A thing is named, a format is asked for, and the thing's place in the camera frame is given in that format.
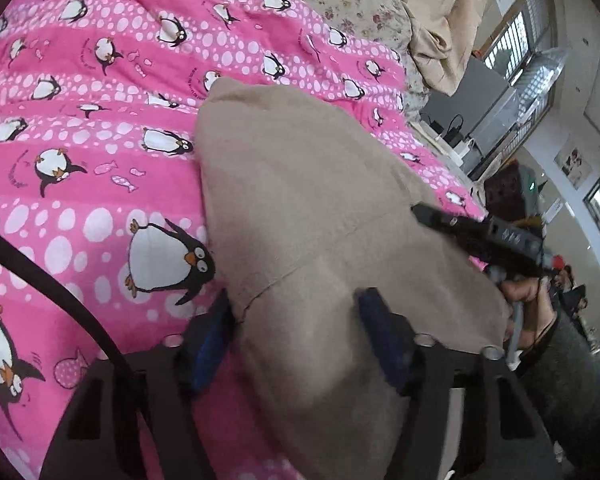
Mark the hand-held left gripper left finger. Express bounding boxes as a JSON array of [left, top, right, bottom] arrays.
[[55, 290, 237, 480]]

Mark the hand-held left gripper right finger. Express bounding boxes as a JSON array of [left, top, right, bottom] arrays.
[[357, 287, 552, 480]]

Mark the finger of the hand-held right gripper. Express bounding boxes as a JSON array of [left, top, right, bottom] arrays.
[[411, 202, 492, 246]]

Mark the beige zip jacket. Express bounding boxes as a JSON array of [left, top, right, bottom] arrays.
[[194, 77, 512, 480]]

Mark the person's right forearm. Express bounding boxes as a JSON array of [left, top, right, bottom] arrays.
[[517, 305, 600, 480]]

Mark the person's right hand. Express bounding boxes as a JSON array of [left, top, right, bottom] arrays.
[[499, 276, 557, 357]]

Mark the dark red patterned cloth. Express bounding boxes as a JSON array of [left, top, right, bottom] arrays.
[[482, 165, 529, 222]]

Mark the white charger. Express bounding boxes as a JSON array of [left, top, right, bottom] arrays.
[[450, 139, 477, 162]]

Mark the black power adapter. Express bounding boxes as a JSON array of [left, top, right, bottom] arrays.
[[429, 114, 467, 144]]

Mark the clear plastic cover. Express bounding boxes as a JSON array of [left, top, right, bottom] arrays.
[[490, 45, 572, 132]]

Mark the beige cloth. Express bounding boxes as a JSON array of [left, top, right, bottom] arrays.
[[367, 0, 496, 97]]

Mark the barred window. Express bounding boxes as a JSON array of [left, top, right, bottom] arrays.
[[482, 0, 567, 87]]

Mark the pink penguin print blanket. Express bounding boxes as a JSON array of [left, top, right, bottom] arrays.
[[0, 0, 486, 480]]

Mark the floral bed sheet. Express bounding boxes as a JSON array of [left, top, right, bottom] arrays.
[[215, 0, 431, 123]]

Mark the wall poster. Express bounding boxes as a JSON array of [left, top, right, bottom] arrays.
[[552, 147, 594, 191]]

